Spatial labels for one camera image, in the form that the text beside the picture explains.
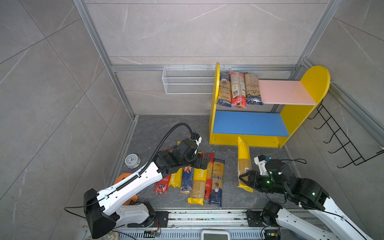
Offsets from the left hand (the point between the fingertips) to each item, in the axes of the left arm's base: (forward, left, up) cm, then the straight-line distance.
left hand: (203, 154), depth 71 cm
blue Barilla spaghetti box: (-5, +8, -17) cm, 20 cm away
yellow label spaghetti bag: (-4, +15, -22) cm, 26 cm away
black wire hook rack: (+2, -64, +9) cm, 64 cm away
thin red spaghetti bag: (-6, -4, -20) cm, 22 cm away
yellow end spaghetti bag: (0, -20, 0) cm, 20 cm away
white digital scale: (-31, -4, -19) cm, 37 cm away
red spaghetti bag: (-7, +23, -21) cm, 32 cm away
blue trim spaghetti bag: (-15, -7, -21) cm, 26 cm away
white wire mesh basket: (+54, +8, +6) cm, 55 cm away
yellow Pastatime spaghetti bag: (-10, +2, -18) cm, 20 cm away
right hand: (-11, -16, -2) cm, 20 cm away
